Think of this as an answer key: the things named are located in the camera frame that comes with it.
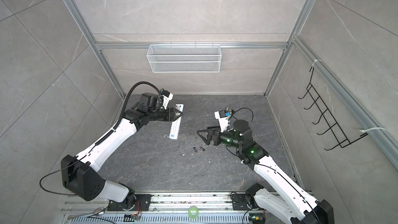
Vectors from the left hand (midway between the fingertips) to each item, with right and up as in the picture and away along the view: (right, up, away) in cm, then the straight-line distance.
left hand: (179, 110), depth 78 cm
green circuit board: (+37, -50, -8) cm, 63 cm away
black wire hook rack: (+67, -7, -15) cm, 69 cm away
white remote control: (-1, -7, -3) cm, 8 cm away
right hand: (+12, -9, -9) cm, 17 cm away
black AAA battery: (+8, -24, +12) cm, 28 cm away
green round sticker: (+7, -48, -6) cm, 49 cm away
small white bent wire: (-13, -17, +20) cm, 29 cm away
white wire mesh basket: (0, +34, +23) cm, 41 cm away
